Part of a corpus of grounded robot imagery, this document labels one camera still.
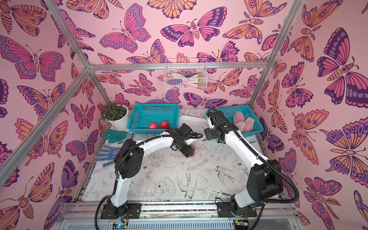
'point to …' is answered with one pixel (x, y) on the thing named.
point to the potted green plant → (117, 114)
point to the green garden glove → (114, 136)
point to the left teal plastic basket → (142, 115)
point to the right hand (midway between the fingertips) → (214, 130)
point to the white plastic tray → (197, 124)
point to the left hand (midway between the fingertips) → (191, 150)
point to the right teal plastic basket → (243, 118)
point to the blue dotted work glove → (110, 155)
